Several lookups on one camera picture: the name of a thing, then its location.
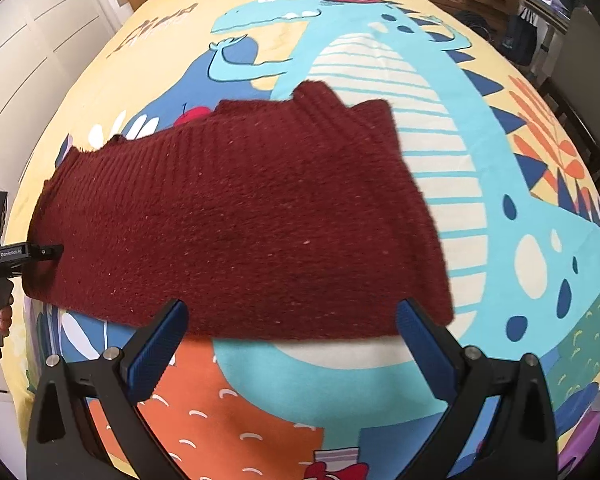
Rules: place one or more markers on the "dark blue bag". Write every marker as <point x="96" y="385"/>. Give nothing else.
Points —
<point x="519" y="41"/>

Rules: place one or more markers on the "yellow dinosaur bed cover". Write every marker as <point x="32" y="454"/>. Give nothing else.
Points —
<point x="516" y="212"/>

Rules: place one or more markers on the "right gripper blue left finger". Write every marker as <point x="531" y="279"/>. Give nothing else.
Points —
<point x="63" y="441"/>

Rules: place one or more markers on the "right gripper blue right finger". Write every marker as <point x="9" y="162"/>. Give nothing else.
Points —
<point x="520" y="442"/>

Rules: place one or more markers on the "dark red knit sweater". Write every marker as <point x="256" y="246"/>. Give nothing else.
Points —
<point x="271" y="220"/>

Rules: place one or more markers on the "white wardrobe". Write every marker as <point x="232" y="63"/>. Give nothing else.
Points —
<point x="44" y="47"/>

